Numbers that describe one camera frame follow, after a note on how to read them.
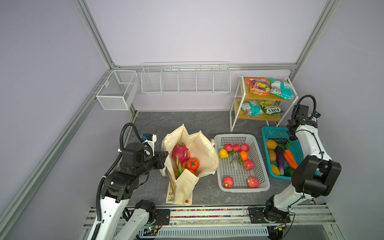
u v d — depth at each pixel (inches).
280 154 36.5
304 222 28.7
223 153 36.3
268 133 43.7
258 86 32.5
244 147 36.9
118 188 16.4
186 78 38.4
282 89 32.1
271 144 36.9
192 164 31.9
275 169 33.2
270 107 38.0
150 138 22.8
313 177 18.1
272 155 35.7
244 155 35.0
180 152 31.8
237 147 36.9
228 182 31.1
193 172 31.5
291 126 25.2
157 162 22.4
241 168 35.1
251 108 38.0
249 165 34.0
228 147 36.7
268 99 36.1
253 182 31.4
